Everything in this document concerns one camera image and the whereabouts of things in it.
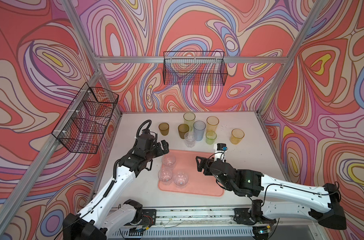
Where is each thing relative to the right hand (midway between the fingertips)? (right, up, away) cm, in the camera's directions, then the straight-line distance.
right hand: (204, 161), depth 71 cm
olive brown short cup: (-10, +16, +32) cm, 37 cm away
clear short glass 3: (-5, +9, +31) cm, 32 cm away
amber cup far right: (+27, +11, +31) cm, 42 cm away
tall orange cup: (+9, +19, +25) cm, 33 cm away
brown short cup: (-23, +16, +31) cm, 41 cm away
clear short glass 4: (-12, -13, +13) cm, 22 cm away
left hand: (-21, +8, +8) cm, 23 cm away
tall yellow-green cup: (-6, +23, +28) cm, 37 cm away
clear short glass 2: (-19, -4, +19) cm, 27 cm away
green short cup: (+8, +10, +28) cm, 31 cm away
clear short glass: (-21, -11, +15) cm, 28 cm away
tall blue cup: (+1, +17, +28) cm, 32 cm away
